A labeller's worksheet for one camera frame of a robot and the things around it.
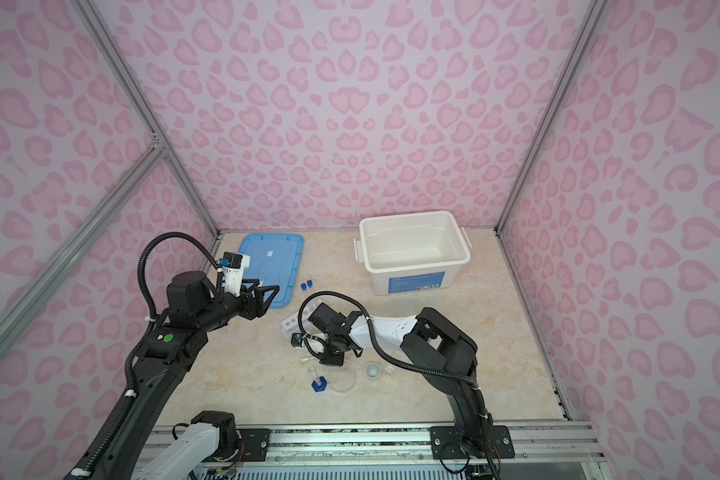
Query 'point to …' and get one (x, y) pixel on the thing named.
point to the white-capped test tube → (306, 359)
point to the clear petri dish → (342, 380)
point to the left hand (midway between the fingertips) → (267, 280)
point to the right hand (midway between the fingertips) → (326, 348)
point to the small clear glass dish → (389, 369)
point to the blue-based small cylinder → (320, 383)
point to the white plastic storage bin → (409, 253)
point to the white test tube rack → (291, 325)
